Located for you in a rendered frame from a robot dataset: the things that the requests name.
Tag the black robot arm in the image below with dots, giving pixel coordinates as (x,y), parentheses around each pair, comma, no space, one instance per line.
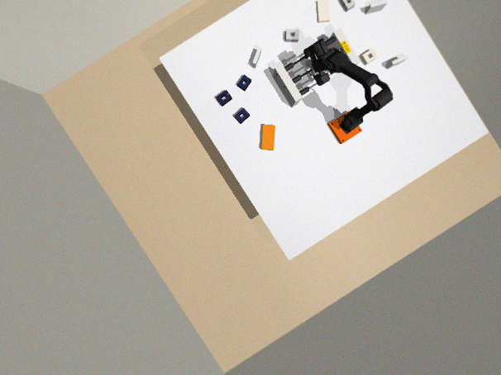
(337,62)

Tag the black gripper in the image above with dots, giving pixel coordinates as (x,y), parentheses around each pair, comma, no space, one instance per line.
(322,77)

